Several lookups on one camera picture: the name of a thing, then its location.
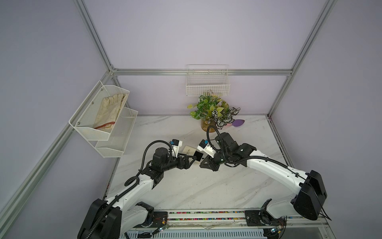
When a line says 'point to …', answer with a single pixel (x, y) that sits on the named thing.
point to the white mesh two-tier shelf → (110, 143)
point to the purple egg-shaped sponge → (238, 122)
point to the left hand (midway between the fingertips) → (190, 158)
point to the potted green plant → (214, 113)
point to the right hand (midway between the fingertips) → (203, 165)
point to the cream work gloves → (110, 107)
